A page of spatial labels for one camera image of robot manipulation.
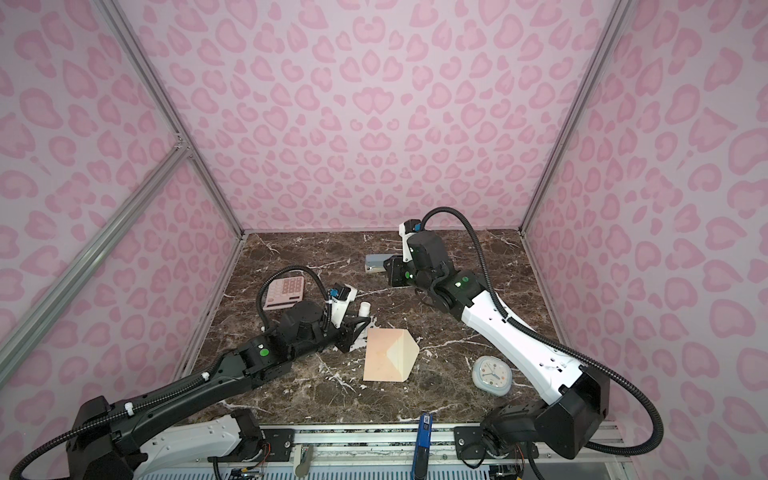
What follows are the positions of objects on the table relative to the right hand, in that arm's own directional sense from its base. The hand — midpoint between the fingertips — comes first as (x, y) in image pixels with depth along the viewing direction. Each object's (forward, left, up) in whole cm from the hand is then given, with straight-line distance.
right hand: (388, 261), depth 73 cm
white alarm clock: (-17, -28, -28) cm, 43 cm away
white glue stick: (-10, +5, -6) cm, 13 cm away
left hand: (-10, +4, -7) cm, 13 cm away
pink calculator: (+8, +36, -28) cm, 47 cm away
